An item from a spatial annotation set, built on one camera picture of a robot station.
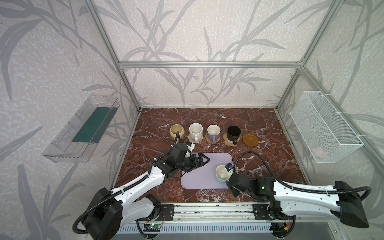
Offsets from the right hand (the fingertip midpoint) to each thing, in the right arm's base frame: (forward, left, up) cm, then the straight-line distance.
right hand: (227, 178), depth 79 cm
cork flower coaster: (+30, -2, -5) cm, 30 cm away
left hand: (+7, +11, +8) cm, 16 cm away
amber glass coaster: (+28, -20, -7) cm, 35 cm away
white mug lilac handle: (+32, +6, -3) cm, 33 cm away
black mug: (+28, -7, +2) cm, 29 cm away
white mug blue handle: (+4, +3, -2) cm, 5 cm away
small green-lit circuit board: (-21, +38, -7) cm, 44 cm away
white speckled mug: (+32, +18, -2) cm, 37 cm away
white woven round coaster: (+25, +19, -4) cm, 32 cm away
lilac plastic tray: (+3, +12, -7) cm, 14 cm away
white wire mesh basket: (+8, -40, +29) cm, 50 cm away
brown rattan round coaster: (+28, +10, -6) cm, 30 cm away
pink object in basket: (+8, -44, +14) cm, 47 cm away
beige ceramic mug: (+32, +32, +1) cm, 46 cm away
